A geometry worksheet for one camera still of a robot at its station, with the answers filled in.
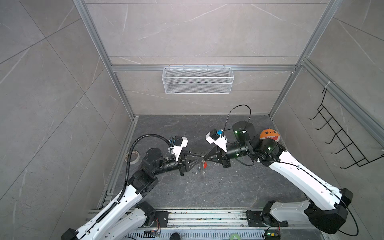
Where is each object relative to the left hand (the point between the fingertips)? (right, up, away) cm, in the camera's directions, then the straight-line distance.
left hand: (200, 156), depth 60 cm
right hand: (+2, -1, +2) cm, 3 cm away
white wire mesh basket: (-1, +44, +41) cm, 60 cm away
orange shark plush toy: (+48, +8, +38) cm, 62 cm away
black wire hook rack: (+64, +1, +1) cm, 64 cm away
